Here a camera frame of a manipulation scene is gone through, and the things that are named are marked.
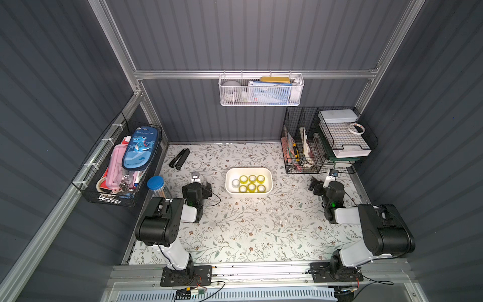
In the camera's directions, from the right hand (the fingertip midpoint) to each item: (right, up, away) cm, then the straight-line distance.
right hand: (327, 179), depth 93 cm
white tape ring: (+17, +24, +5) cm, 30 cm away
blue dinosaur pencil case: (-80, +12, -24) cm, 85 cm away
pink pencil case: (-89, +5, -25) cm, 92 cm away
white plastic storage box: (-47, +2, +10) cm, 48 cm away
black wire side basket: (-93, +4, -31) cm, 98 cm away
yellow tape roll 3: (-42, -6, +6) cm, 43 cm away
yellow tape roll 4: (-38, -5, +5) cm, 38 cm away
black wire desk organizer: (+4, +21, +11) cm, 24 cm away
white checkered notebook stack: (+8, +29, +9) cm, 32 cm away
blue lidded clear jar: (-79, -1, -15) cm, 80 cm away
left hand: (-65, -3, +3) cm, 65 cm away
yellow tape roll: (-42, -1, +9) cm, 43 cm away
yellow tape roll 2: (-33, -1, +9) cm, 34 cm away
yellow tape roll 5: (-33, -6, +6) cm, 34 cm away
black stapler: (-80, +10, +18) cm, 83 cm away
